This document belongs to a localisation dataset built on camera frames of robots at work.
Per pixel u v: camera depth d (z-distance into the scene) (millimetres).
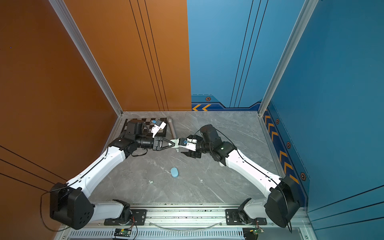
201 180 856
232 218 725
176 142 625
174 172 874
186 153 661
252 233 698
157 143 652
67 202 400
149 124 686
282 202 387
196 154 673
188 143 610
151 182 847
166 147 699
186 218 754
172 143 705
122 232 722
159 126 690
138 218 734
